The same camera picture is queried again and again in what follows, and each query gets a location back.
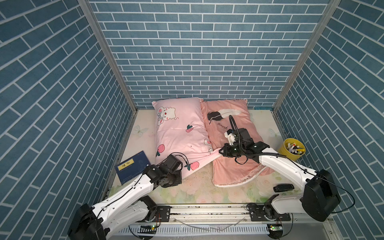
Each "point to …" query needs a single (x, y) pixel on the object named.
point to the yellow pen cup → (284, 151)
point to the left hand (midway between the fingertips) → (184, 181)
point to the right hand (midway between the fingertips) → (220, 151)
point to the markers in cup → (294, 148)
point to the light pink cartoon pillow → (181, 130)
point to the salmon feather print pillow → (225, 115)
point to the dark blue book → (132, 167)
